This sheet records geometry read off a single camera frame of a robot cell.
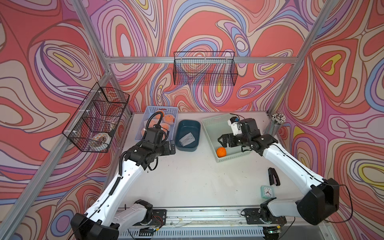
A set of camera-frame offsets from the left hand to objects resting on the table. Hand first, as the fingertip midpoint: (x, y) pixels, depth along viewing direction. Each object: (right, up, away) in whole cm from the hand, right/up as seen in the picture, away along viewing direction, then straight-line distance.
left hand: (168, 145), depth 76 cm
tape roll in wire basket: (-31, +4, -5) cm, 32 cm away
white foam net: (+9, +1, +23) cm, 25 cm away
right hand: (+31, +1, +5) cm, 31 cm away
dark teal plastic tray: (+6, +9, +32) cm, 34 cm away
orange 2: (-7, +10, +28) cm, 31 cm away
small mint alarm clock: (+53, -26, +4) cm, 59 cm away
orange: (+30, -6, +15) cm, 34 cm away
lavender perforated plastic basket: (-22, +21, +43) cm, 52 cm away
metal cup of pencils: (+65, +14, +15) cm, 68 cm away
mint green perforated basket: (+28, +9, +28) cm, 40 cm away
